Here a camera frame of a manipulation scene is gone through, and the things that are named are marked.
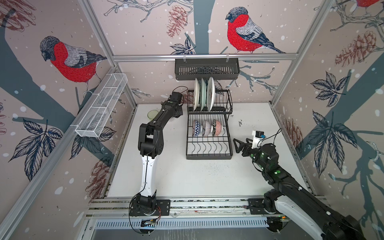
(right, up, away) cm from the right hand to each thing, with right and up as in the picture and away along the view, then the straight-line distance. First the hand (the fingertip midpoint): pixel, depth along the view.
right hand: (239, 141), depth 80 cm
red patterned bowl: (-9, +6, +13) cm, 17 cm away
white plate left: (-23, +25, -2) cm, 34 cm away
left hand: (-38, +17, +23) cm, 47 cm away
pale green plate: (-20, +25, -2) cm, 32 cm away
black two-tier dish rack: (-14, -7, +15) cm, 21 cm away
